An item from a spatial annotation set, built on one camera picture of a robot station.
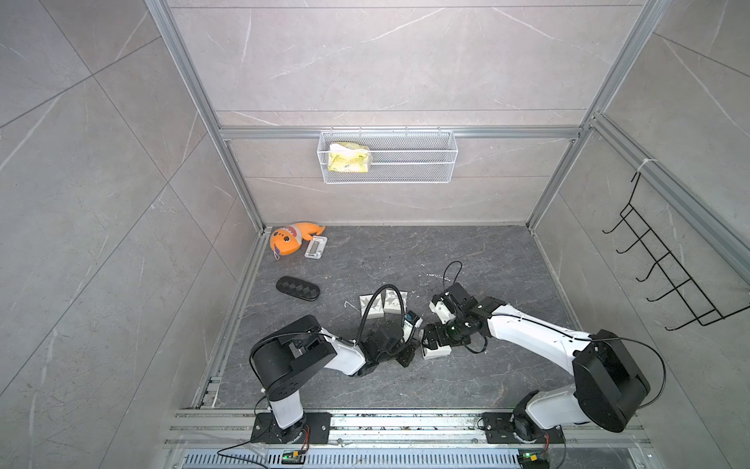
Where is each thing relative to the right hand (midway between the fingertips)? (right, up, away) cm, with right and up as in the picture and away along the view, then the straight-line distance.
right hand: (435, 341), depth 84 cm
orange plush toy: (-51, +30, +20) cm, 62 cm away
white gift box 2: (-12, +10, +7) cm, 18 cm away
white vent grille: (-7, -24, -14) cm, 29 cm away
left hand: (-3, -1, +3) cm, 4 cm away
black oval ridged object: (-45, +14, +14) cm, 49 cm away
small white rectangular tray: (-41, +28, +26) cm, 57 cm away
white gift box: (-18, +8, +8) cm, 21 cm away
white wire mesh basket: (-10, +60, +17) cm, 63 cm away
